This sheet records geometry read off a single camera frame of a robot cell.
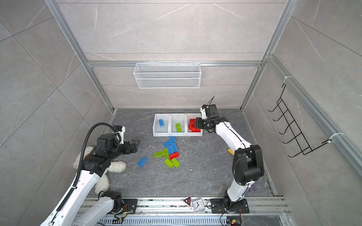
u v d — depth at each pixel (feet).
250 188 1.68
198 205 2.39
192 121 3.63
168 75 3.30
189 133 3.28
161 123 3.52
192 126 3.41
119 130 2.13
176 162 2.90
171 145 3.13
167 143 3.14
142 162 2.89
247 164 1.50
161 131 3.41
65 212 1.31
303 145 2.09
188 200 2.45
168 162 2.88
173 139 3.23
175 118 3.55
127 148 2.16
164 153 3.03
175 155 2.98
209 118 2.26
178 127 3.41
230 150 3.06
